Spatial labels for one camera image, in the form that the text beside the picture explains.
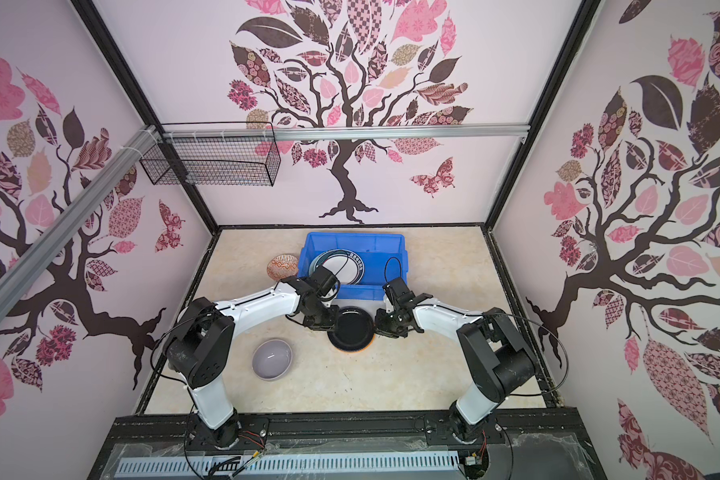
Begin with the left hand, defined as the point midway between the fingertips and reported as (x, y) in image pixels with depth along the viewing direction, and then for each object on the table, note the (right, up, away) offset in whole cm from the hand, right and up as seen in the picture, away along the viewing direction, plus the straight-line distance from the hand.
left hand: (334, 330), depth 88 cm
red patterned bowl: (-21, +19, +18) cm, 34 cm away
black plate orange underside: (+6, 0, +2) cm, 6 cm away
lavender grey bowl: (-17, -7, -4) cm, 19 cm away
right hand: (+13, +1, +2) cm, 13 cm away
